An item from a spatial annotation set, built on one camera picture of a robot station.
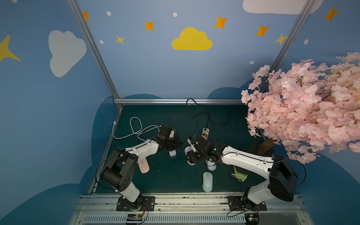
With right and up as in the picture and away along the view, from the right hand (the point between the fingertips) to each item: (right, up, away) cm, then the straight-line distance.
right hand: (191, 154), depth 83 cm
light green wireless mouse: (+9, -15, -3) cm, 18 cm away
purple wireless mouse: (-2, +3, -1) cm, 4 cm away
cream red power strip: (+11, +11, +13) cm, 20 cm away
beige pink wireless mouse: (-29, -8, +3) cm, 31 cm away
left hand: (-4, +6, +7) cm, 10 cm away
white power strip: (-12, -1, +8) cm, 14 cm away
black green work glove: (+29, -11, 0) cm, 32 cm away
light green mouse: (+13, -8, +4) cm, 16 cm away
